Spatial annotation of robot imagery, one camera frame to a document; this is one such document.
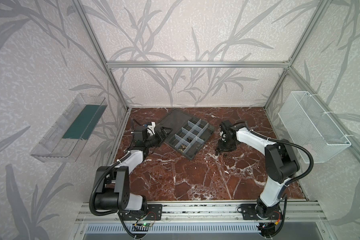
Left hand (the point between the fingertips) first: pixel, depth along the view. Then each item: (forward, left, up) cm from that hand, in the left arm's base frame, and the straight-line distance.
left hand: (171, 129), depth 86 cm
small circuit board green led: (-45, +11, -16) cm, 49 cm away
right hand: (-3, -31, -13) cm, 33 cm away
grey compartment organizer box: (+6, -10, -14) cm, 19 cm away
